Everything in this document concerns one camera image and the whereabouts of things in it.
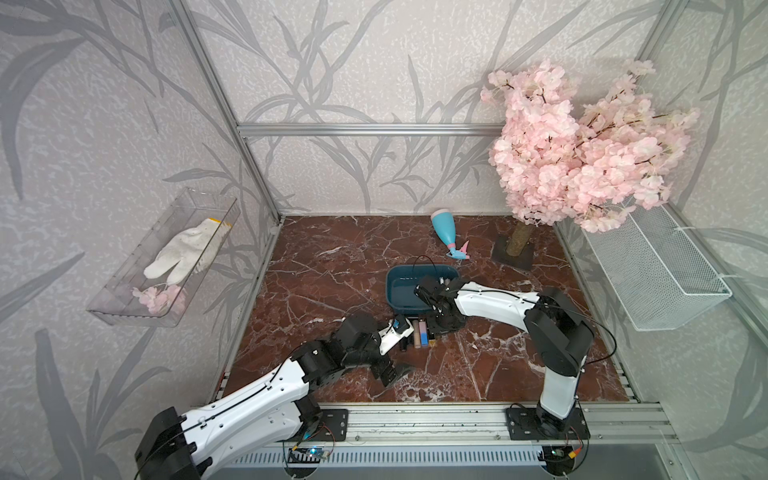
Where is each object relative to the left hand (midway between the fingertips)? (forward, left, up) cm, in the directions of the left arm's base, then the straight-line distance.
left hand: (404, 353), depth 74 cm
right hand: (+12, -10, -12) cm, 20 cm away
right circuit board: (-21, -37, -12) cm, 44 cm away
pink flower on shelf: (+4, +49, +20) cm, 53 cm away
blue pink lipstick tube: (+9, -6, -9) cm, 14 cm away
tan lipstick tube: (+10, -4, -11) cm, 15 cm away
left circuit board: (-20, +23, -13) cm, 33 cm away
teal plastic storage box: (+27, +1, -10) cm, 29 cm away
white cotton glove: (+16, +50, +20) cm, 56 cm away
